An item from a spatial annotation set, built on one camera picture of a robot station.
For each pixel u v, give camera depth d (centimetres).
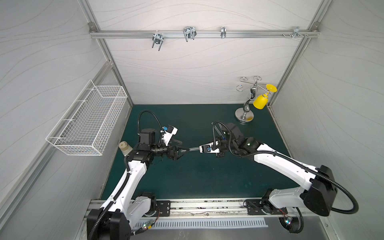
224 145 65
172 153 65
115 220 37
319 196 40
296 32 77
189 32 77
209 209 75
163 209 73
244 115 112
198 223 70
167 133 66
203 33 78
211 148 61
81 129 67
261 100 99
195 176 85
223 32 78
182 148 74
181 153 73
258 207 69
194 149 73
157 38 79
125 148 84
